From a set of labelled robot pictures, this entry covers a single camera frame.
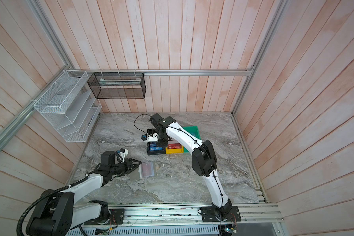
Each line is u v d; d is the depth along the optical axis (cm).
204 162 54
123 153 82
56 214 41
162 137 77
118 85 103
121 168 76
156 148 98
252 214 76
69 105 73
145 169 89
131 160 80
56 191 44
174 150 95
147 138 79
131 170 76
